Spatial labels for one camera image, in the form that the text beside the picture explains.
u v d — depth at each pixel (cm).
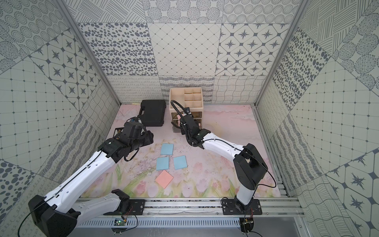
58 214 38
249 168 45
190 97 91
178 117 88
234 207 66
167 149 96
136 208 74
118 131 102
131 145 58
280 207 76
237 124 111
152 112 110
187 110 73
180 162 90
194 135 65
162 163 89
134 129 57
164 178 84
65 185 41
